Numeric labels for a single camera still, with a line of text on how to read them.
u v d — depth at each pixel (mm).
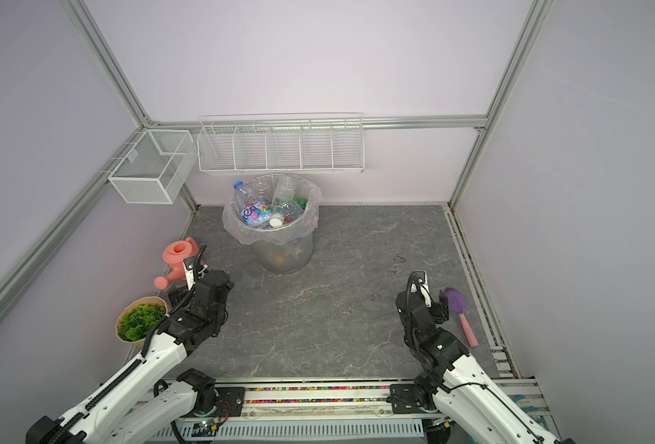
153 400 567
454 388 512
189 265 653
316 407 738
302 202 910
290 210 767
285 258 913
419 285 647
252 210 821
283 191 931
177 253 916
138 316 771
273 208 840
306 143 1019
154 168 952
